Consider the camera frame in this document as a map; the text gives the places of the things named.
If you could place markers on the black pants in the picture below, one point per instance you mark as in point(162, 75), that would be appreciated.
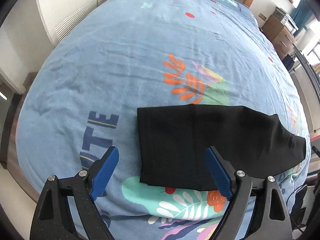
point(173, 141)

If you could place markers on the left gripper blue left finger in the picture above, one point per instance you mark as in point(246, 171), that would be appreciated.
point(101, 172)

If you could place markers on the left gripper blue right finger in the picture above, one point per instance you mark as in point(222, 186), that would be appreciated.
point(222, 173)

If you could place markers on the wooden drawer cabinet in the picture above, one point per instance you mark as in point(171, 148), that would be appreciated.
point(278, 34)

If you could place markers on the blue patterned bed sheet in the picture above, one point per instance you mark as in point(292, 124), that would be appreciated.
point(128, 54)

